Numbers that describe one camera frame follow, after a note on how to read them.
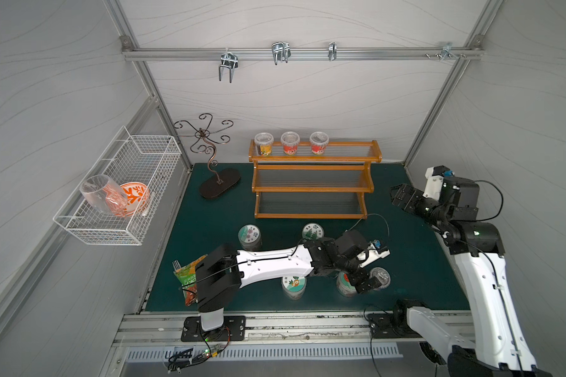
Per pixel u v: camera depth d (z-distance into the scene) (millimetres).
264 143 805
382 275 789
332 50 785
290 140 814
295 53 793
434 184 591
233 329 738
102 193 563
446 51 768
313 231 868
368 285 622
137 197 668
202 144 825
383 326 723
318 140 820
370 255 627
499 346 363
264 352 702
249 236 859
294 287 747
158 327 748
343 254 562
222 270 429
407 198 597
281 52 752
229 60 783
